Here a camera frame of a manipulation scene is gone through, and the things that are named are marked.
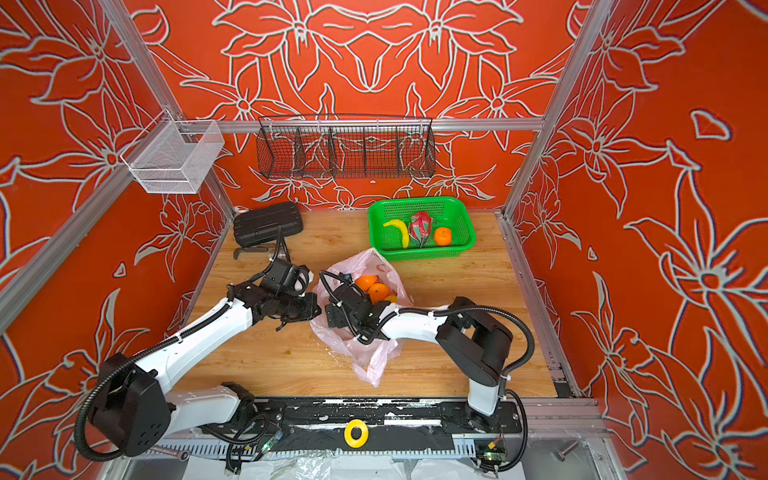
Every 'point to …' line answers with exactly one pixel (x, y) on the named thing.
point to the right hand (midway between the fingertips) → (338, 302)
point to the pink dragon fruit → (420, 225)
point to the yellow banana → (403, 228)
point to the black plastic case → (267, 224)
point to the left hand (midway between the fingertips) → (323, 308)
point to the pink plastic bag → (369, 360)
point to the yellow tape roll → (356, 443)
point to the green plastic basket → (390, 241)
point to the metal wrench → (183, 456)
